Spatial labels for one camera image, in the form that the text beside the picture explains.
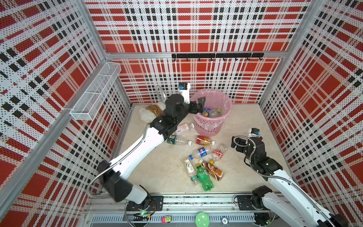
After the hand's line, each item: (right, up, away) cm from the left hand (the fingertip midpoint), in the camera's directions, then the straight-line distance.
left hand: (196, 101), depth 69 cm
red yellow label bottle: (+6, -24, +24) cm, 34 cm away
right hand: (+27, -21, +12) cm, 36 cm away
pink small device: (-15, -58, -2) cm, 60 cm away
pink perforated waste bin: (+6, -17, +25) cm, 31 cm away
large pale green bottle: (+13, -5, +20) cm, 24 cm away
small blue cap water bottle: (+9, -3, +27) cm, 29 cm away
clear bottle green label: (-13, -23, +24) cm, 36 cm away
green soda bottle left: (+5, -42, +11) cm, 44 cm away
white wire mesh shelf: (-70, 0, +23) cm, 74 cm away
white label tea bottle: (-3, -36, +13) cm, 39 cm away
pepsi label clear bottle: (+4, -30, +19) cm, 36 cm away
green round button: (+3, -57, -3) cm, 57 cm away
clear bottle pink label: (-7, -16, +32) cm, 37 cm away
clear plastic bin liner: (+18, 0, +30) cm, 34 cm away
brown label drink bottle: (+10, -39, +11) cm, 41 cm away
